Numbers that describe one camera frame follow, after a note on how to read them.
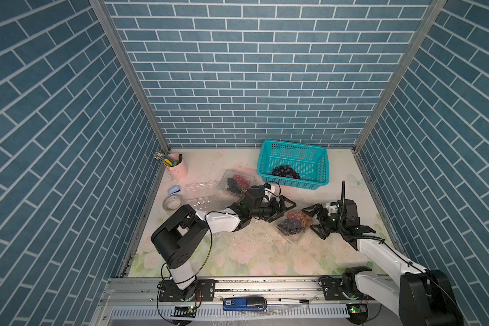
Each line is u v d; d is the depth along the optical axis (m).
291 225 0.86
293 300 0.72
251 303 0.67
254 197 0.67
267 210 0.74
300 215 0.86
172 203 0.97
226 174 1.03
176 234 0.49
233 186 1.01
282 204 0.75
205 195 1.00
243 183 1.01
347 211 0.67
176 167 0.99
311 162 1.16
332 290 0.74
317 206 0.79
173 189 0.99
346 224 0.68
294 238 0.79
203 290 0.73
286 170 1.05
